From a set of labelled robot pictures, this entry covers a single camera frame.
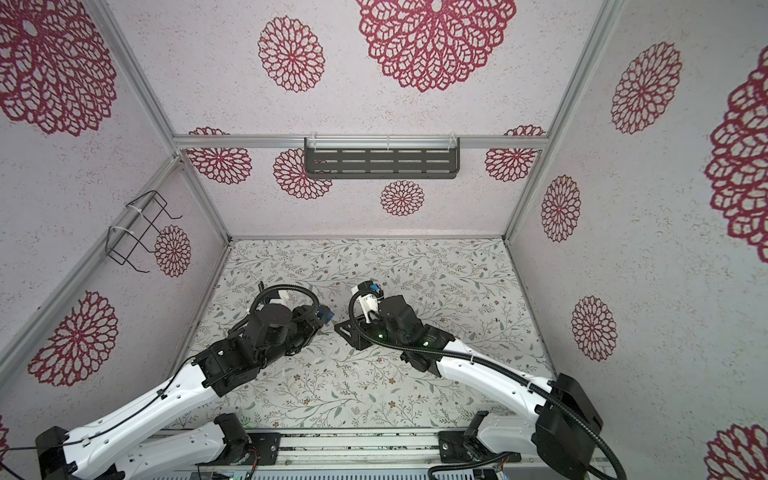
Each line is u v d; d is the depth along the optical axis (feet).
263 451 2.42
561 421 1.30
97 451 1.31
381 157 3.04
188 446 1.87
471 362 1.62
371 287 2.17
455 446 2.40
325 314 2.32
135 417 1.40
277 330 1.72
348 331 2.31
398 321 1.84
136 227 2.54
